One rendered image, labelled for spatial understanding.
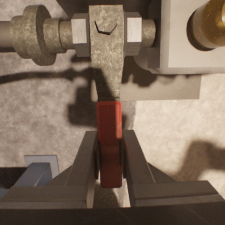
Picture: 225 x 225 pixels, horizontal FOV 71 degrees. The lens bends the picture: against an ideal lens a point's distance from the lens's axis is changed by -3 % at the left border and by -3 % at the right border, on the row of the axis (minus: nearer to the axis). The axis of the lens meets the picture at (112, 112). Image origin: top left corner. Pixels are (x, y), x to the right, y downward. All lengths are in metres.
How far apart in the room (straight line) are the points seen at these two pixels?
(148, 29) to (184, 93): 0.52
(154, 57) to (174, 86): 0.48
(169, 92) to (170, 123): 0.13
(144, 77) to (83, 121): 0.29
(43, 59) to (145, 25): 0.10
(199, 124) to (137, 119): 0.26
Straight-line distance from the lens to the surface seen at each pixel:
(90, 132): 0.15
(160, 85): 0.63
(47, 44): 0.18
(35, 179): 0.67
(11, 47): 0.19
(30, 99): 0.69
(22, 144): 0.77
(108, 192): 0.81
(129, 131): 0.15
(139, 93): 0.62
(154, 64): 0.18
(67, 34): 0.17
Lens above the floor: 0.61
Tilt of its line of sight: 75 degrees down
